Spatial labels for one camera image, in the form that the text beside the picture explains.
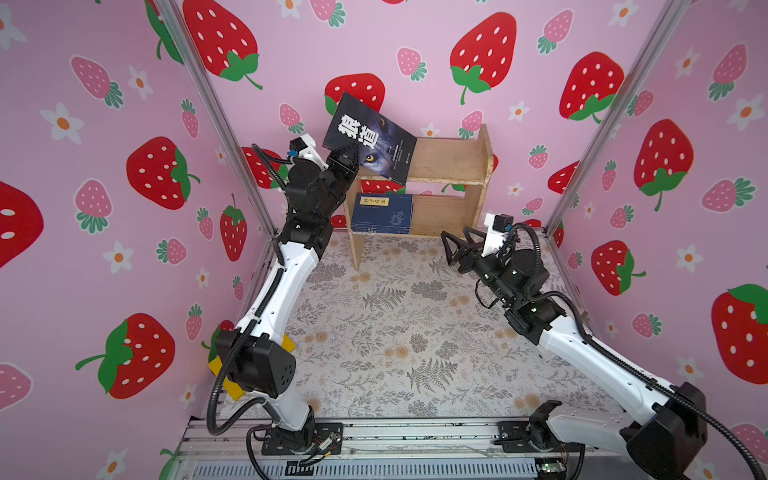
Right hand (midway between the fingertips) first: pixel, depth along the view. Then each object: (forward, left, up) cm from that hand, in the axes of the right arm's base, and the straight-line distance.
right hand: (452, 230), depth 67 cm
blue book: (+20, +20, -13) cm, 31 cm away
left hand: (+10, +22, +15) cm, 28 cm away
